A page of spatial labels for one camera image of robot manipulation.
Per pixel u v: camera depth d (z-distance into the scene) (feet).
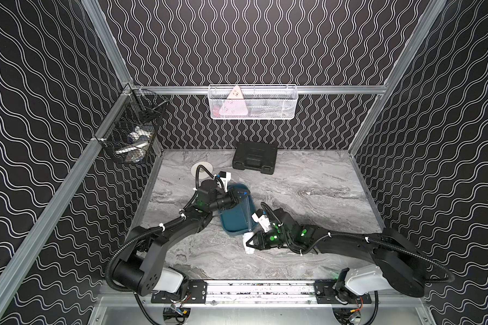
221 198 2.38
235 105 2.96
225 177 2.61
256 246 2.41
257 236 2.31
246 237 2.51
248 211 2.61
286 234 2.08
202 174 2.53
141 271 1.41
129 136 2.76
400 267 1.39
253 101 4.42
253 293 2.50
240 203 2.50
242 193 2.68
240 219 2.51
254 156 3.53
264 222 2.44
